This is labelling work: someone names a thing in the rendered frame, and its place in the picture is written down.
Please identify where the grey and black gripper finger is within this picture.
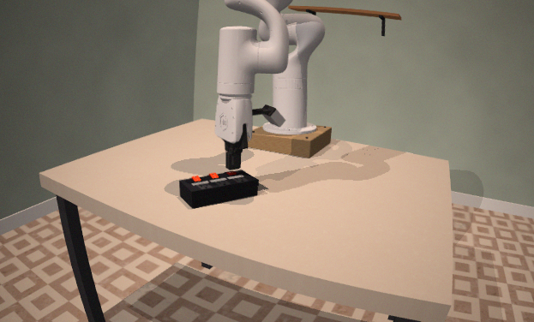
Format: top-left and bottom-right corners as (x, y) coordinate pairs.
(228, 123), (248, 170)
(222, 139), (230, 169)

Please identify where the black power strip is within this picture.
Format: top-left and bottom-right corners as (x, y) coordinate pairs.
(179, 170), (259, 208)

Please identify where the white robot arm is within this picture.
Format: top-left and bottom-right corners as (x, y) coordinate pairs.
(217, 0), (325, 134)

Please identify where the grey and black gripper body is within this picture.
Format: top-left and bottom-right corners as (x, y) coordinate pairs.
(215, 94), (253, 144)

